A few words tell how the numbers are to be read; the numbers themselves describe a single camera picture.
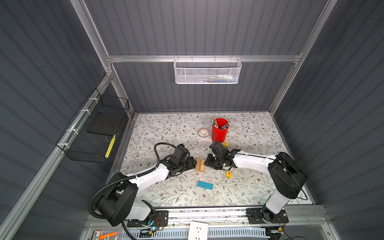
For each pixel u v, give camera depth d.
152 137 1.06
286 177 0.49
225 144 0.99
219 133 1.04
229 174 0.87
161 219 0.72
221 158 0.70
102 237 0.68
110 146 0.69
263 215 0.67
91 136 0.72
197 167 0.89
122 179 0.45
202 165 0.89
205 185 0.85
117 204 0.42
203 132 1.08
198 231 0.67
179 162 0.68
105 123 0.76
